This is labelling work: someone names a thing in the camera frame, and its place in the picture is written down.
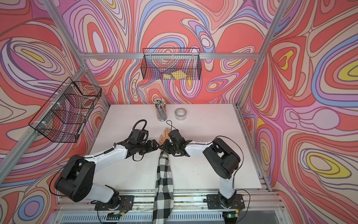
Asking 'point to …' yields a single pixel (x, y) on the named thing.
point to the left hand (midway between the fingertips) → (157, 147)
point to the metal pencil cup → (160, 106)
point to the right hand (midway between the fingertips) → (160, 151)
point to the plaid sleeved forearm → (164, 203)
